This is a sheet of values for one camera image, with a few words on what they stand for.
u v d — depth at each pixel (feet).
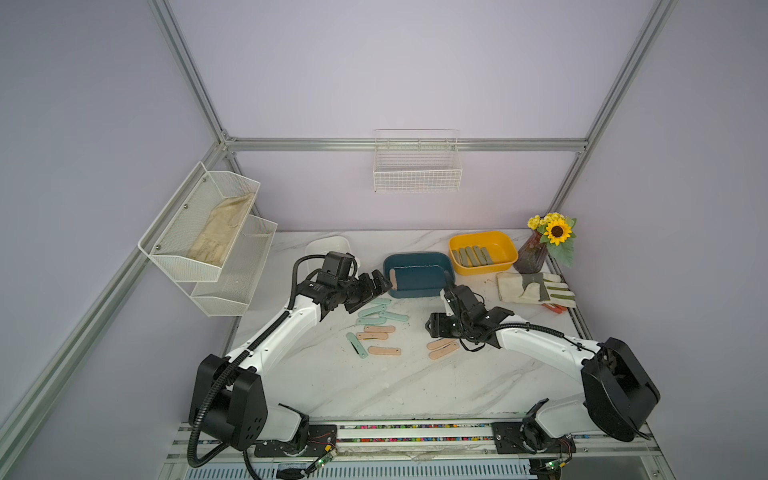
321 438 2.44
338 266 2.09
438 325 2.51
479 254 3.68
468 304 2.21
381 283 2.40
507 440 2.40
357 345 2.95
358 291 2.39
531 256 3.48
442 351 2.90
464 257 3.66
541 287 3.32
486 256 3.66
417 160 3.12
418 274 3.50
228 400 1.34
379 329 3.07
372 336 3.03
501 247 3.76
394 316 3.15
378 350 2.91
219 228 2.64
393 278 3.43
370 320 3.13
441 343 2.96
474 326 2.12
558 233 2.89
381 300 3.32
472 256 3.67
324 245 3.69
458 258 3.64
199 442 1.18
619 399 1.41
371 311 3.17
